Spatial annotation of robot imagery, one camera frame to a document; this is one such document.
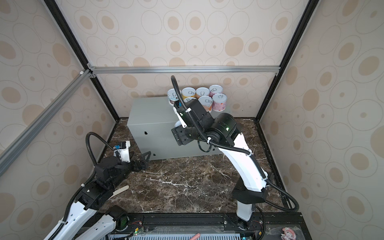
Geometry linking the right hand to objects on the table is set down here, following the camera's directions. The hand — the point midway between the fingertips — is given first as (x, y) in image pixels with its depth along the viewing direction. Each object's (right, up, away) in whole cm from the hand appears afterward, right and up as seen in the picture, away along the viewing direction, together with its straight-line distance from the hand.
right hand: (182, 130), depth 60 cm
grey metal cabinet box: (-18, -2, +16) cm, 24 cm away
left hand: (-18, -10, +10) cm, 22 cm away
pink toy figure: (+48, -48, +9) cm, 68 cm away
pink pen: (+6, -50, +10) cm, 51 cm away
